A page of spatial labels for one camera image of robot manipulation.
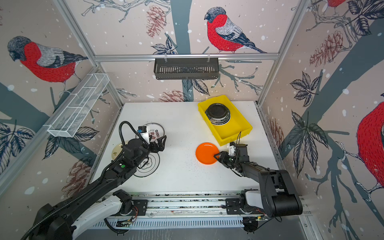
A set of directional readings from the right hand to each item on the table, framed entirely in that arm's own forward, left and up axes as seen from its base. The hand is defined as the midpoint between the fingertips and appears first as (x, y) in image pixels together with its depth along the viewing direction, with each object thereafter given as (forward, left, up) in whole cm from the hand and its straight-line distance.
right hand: (216, 158), depth 89 cm
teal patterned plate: (+27, -3, +3) cm, 27 cm away
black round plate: (+37, -2, +2) cm, 37 cm away
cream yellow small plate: (+4, +64, +1) cm, 64 cm away
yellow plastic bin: (+26, -17, -1) cm, 31 cm away
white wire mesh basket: (+12, +75, +32) cm, 82 cm away
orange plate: (+4, +7, 0) cm, 8 cm away
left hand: (+3, +31, +20) cm, 37 cm away
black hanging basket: (+55, +28, +27) cm, 68 cm away
